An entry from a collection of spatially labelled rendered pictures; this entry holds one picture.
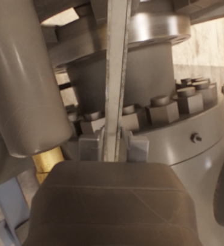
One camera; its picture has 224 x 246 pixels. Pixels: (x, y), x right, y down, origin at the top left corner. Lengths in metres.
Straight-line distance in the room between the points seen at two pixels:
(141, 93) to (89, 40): 0.18
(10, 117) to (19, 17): 0.09
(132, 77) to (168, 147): 0.19
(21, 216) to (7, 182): 0.16
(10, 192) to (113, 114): 0.68
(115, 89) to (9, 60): 0.10
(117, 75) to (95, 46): 0.25
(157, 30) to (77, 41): 0.17
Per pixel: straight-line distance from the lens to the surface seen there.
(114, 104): 0.16
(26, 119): 0.19
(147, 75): 0.46
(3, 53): 0.19
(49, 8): 0.36
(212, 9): 0.68
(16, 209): 0.84
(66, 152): 0.30
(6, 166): 0.76
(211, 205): 0.53
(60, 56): 0.45
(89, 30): 0.41
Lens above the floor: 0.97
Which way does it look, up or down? 42 degrees down
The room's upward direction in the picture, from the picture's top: 90 degrees clockwise
